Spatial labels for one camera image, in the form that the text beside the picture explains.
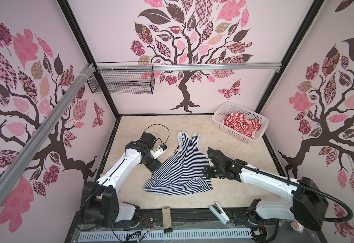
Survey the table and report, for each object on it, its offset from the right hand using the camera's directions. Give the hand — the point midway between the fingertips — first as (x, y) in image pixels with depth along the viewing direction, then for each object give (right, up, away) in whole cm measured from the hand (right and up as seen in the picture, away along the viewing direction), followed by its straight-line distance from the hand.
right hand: (203, 170), depth 83 cm
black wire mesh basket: (-60, +62, +39) cm, 95 cm away
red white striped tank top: (+28, +29, +24) cm, 47 cm away
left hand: (-29, +3, 0) cm, 29 cm away
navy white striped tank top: (-12, -3, +5) cm, 13 cm away
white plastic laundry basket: (+25, +40, +34) cm, 58 cm away
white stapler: (+6, -19, -9) cm, 22 cm away
